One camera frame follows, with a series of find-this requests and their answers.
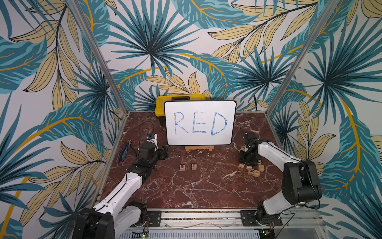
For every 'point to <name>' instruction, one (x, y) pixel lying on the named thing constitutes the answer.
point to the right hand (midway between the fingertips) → (243, 162)
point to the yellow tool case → (160, 99)
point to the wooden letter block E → (194, 167)
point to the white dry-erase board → (200, 123)
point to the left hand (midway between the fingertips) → (163, 148)
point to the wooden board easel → (198, 147)
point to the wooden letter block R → (182, 167)
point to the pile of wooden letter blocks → (253, 171)
